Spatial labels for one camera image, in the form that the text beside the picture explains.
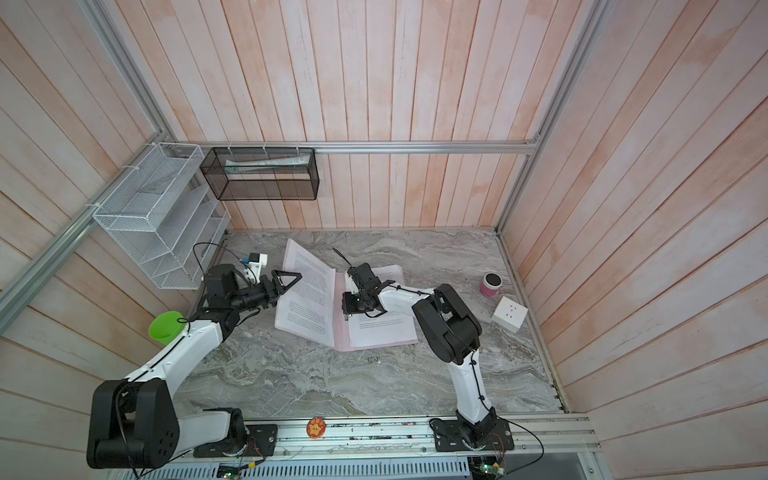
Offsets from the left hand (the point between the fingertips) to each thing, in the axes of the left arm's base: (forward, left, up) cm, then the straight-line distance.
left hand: (298, 286), depth 80 cm
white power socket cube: (0, -64, -16) cm, 66 cm away
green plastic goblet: (-10, +35, -5) cm, 37 cm away
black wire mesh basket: (+45, +20, +6) cm, 49 cm away
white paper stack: (-2, -27, -20) cm, 34 cm away
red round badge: (-31, -6, -20) cm, 37 cm away
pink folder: (-7, -11, -19) cm, 23 cm away
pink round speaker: (+11, -60, -14) cm, 63 cm away
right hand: (+4, -10, -19) cm, 22 cm away
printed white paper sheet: (-2, -1, -9) cm, 9 cm away
